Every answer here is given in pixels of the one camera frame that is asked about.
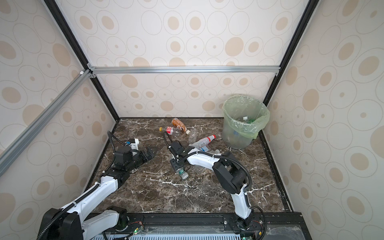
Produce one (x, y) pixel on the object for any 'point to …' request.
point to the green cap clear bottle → (183, 174)
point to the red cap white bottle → (203, 142)
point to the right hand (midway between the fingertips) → (177, 163)
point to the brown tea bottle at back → (177, 123)
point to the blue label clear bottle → (204, 148)
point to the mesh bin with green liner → (242, 117)
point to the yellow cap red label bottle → (168, 129)
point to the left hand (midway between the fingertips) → (157, 148)
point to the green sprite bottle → (250, 121)
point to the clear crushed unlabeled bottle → (193, 135)
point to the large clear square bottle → (215, 151)
